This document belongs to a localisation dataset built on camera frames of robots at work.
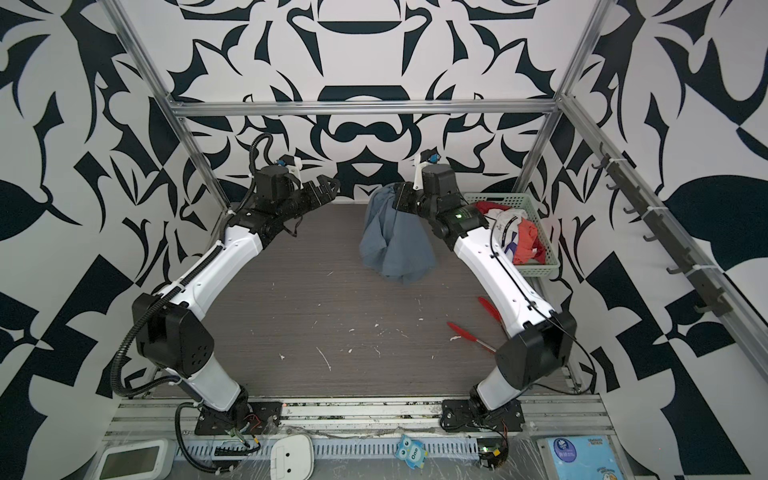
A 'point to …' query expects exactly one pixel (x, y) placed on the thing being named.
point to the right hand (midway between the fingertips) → (396, 186)
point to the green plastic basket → (524, 202)
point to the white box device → (292, 458)
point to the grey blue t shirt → (396, 242)
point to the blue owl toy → (412, 452)
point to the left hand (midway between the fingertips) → (330, 180)
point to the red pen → (466, 334)
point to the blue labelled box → (583, 457)
